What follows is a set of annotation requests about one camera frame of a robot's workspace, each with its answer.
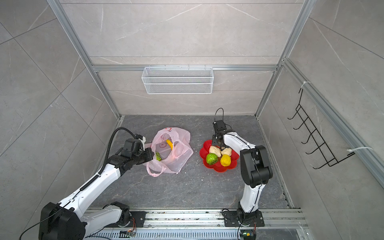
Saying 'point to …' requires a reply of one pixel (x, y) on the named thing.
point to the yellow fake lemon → (225, 160)
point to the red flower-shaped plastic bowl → (205, 151)
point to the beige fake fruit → (227, 151)
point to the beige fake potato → (214, 149)
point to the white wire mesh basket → (178, 80)
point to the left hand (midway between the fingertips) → (154, 149)
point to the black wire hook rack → (322, 148)
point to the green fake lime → (211, 158)
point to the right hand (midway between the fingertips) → (219, 140)
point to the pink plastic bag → (171, 160)
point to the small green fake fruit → (158, 156)
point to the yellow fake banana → (170, 144)
